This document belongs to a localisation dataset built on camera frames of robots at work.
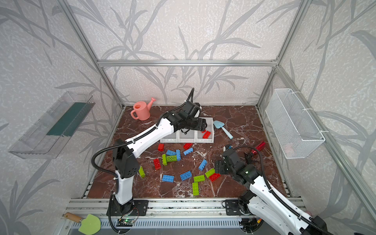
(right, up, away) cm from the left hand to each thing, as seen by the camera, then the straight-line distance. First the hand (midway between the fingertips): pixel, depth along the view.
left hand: (204, 121), depth 83 cm
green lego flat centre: (-20, -24, +8) cm, 32 cm away
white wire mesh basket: (+38, -5, -21) cm, 44 cm away
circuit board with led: (-39, -49, -12) cm, 64 cm away
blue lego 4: (-11, -32, +1) cm, 33 cm away
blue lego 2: (-10, -19, +9) cm, 24 cm away
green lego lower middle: (-3, -33, +1) cm, 33 cm away
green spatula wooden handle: (-56, -50, -13) cm, 76 cm away
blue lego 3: (-21, -33, 0) cm, 39 cm away
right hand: (+9, -22, -1) cm, 24 cm away
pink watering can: (-44, +8, +23) cm, 50 cm away
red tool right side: (+36, -17, +10) cm, 41 cm away
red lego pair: (-29, -26, +4) cm, 39 cm away
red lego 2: (+2, -10, +18) cm, 21 cm away
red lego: (-11, -17, +11) cm, 23 cm away
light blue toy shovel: (+12, -3, +23) cm, 26 cm away
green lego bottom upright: (-5, -37, -4) cm, 37 cm away
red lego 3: (+6, -32, 0) cm, 32 cm away
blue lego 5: (-1, -26, +4) cm, 27 cm away
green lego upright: (-24, -24, +6) cm, 35 cm away
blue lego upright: (-16, -21, +9) cm, 28 cm away
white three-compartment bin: (-7, -11, +17) cm, 21 cm away
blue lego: (-21, -21, +11) cm, 32 cm away
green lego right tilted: (+3, -30, +2) cm, 31 cm away
